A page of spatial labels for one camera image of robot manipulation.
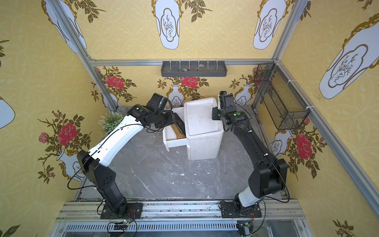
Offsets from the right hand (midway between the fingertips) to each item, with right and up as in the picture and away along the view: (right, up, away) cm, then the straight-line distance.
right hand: (212, 111), depth 83 cm
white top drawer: (-23, -15, -3) cm, 28 cm away
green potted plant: (-60, -6, +5) cm, 61 cm away
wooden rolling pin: (-18, -13, -1) cm, 23 cm away
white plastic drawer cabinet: (-5, -13, -10) cm, 17 cm away
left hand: (-21, -5, -4) cm, 22 cm away
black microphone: (-18, -7, +2) cm, 20 cm away
